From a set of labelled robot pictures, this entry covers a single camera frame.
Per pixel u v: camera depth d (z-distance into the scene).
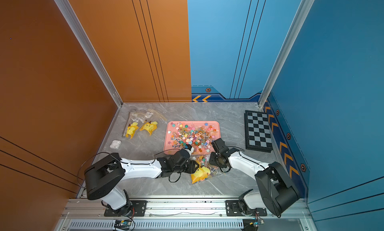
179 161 0.67
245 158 0.55
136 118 1.09
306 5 0.71
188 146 0.79
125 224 0.71
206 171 0.81
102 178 0.45
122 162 0.49
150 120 1.03
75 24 0.77
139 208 0.74
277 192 0.42
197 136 0.97
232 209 0.72
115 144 0.96
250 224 0.70
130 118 1.05
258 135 0.97
